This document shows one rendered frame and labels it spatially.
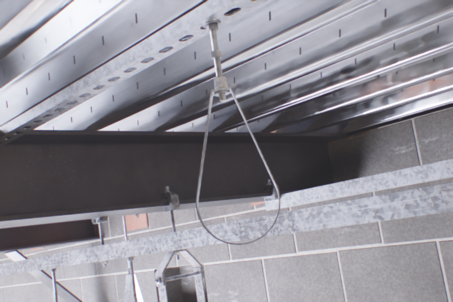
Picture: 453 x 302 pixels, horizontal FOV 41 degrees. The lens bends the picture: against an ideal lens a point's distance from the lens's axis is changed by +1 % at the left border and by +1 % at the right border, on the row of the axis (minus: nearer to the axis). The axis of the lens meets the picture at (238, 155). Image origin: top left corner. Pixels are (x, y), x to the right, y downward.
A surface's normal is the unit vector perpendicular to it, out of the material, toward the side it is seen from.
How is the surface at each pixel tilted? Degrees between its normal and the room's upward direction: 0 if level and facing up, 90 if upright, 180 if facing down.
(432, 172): 90
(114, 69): 90
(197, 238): 90
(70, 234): 90
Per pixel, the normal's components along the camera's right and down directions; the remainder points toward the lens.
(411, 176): -0.73, 0.02
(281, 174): 0.66, -0.20
